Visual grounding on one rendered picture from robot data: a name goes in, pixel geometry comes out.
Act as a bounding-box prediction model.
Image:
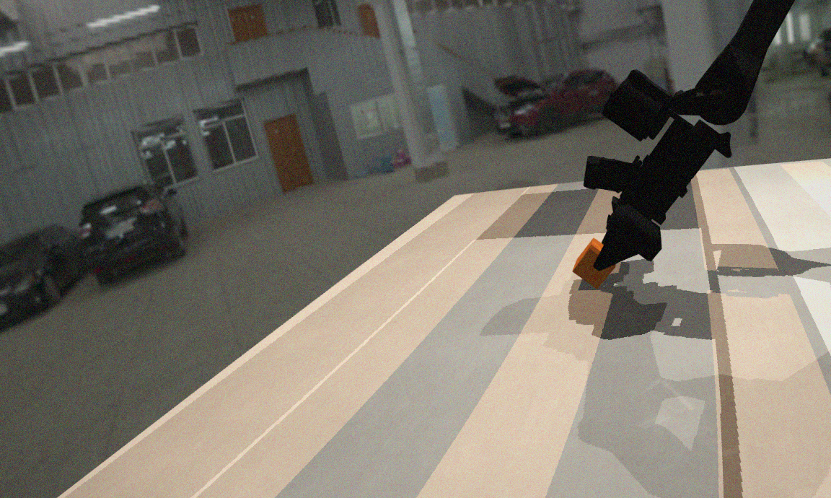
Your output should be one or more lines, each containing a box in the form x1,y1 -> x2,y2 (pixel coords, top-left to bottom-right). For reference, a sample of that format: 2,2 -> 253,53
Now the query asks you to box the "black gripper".
594,151 -> 691,271

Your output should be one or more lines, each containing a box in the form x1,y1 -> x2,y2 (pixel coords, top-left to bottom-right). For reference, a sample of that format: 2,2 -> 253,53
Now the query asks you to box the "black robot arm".
584,0 -> 795,203

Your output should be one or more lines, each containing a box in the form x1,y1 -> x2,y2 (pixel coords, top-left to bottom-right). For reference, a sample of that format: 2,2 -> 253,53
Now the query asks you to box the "orange block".
572,238 -> 616,289

